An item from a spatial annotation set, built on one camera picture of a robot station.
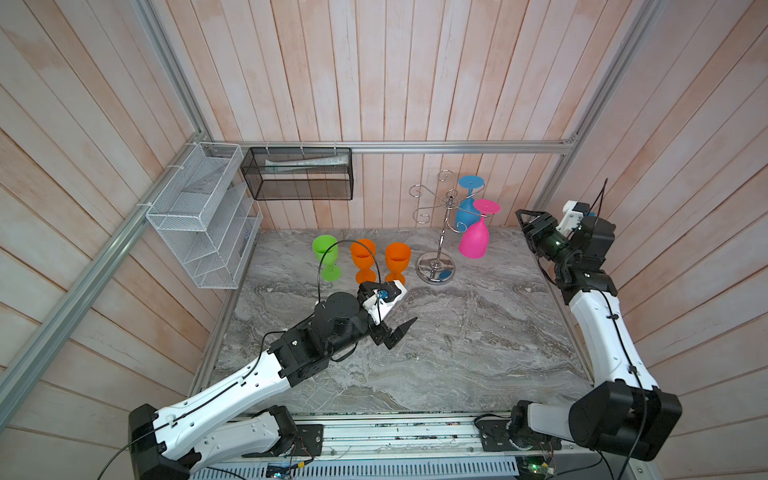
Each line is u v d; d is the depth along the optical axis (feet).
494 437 2.40
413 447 2.40
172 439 1.28
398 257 3.06
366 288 1.98
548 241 2.13
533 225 2.18
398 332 1.88
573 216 2.16
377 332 1.86
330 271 3.51
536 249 2.25
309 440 2.41
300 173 3.44
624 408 1.29
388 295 1.71
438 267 3.51
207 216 2.40
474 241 2.87
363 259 3.01
